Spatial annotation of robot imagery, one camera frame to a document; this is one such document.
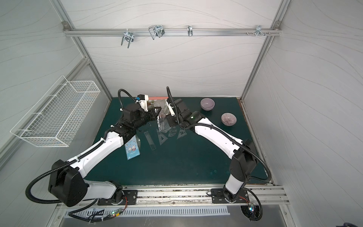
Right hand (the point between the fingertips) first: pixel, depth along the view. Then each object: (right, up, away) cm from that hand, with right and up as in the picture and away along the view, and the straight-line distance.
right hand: (170, 115), depth 80 cm
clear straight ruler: (-16, -18, +16) cm, 29 cm away
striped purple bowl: (+42, -4, +25) cm, 49 cm away
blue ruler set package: (-26, -22, +11) cm, 36 cm away
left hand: (-4, +4, -3) cm, 7 cm away
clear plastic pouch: (-4, -2, -1) cm, 4 cm away
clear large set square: (-9, -15, +19) cm, 26 cm away
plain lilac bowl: (+27, +8, +34) cm, 45 cm away
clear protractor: (-1, -13, +20) cm, 24 cm away
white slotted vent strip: (-2, -48, -9) cm, 49 cm away
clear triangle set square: (+6, -14, +19) cm, 24 cm away
